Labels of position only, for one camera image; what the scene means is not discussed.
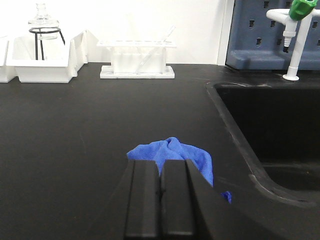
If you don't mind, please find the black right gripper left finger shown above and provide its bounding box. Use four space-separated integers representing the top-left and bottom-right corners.
82 159 162 240

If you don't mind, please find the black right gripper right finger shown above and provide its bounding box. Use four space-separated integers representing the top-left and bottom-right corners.
160 159 281 240

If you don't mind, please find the blue cloth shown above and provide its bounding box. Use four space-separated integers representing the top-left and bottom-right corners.
126 136 233 205

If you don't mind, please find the black sink basin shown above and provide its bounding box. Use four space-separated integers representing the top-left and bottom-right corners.
204 81 320 209

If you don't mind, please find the white test tube rack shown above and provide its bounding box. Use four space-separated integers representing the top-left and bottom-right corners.
96 39 177 80

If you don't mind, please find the clear glass tube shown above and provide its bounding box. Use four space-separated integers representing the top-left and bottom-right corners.
138 24 177 71

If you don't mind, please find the white plastic bin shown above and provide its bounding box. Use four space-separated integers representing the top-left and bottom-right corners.
5 29 89 84
0 37 17 83

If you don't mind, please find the white faucet with green knob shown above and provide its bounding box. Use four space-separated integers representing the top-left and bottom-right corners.
266 0 320 82

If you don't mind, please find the clear glass flask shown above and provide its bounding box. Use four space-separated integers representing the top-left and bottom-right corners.
27 2 60 41

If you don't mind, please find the black wire tripod stand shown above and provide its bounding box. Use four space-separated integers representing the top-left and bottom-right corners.
28 26 66 61

